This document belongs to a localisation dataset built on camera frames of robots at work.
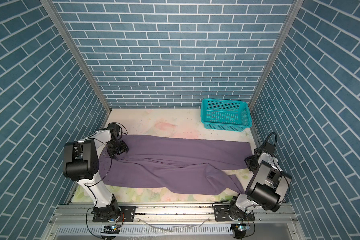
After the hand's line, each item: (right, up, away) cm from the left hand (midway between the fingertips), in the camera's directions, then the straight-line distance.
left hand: (123, 152), depth 96 cm
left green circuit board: (+4, -33, -23) cm, 41 cm away
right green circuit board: (+68, -32, -24) cm, 79 cm away
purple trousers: (+17, -6, -6) cm, 19 cm away
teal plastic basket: (+72, +25, +24) cm, 80 cm away
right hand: (+79, -5, -6) cm, 80 cm away
